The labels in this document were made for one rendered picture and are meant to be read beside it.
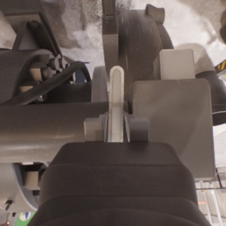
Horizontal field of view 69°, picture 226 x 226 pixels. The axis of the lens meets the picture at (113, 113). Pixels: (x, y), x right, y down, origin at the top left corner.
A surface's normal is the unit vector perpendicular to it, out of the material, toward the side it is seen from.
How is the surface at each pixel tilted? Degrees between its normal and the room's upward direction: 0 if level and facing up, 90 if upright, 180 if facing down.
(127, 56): 87
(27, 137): 63
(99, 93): 91
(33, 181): 74
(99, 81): 102
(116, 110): 50
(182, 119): 68
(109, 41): 5
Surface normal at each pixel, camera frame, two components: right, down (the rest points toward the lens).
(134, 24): -0.03, -0.58
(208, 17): 0.03, 0.90
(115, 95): -0.01, 0.25
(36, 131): -0.03, -0.14
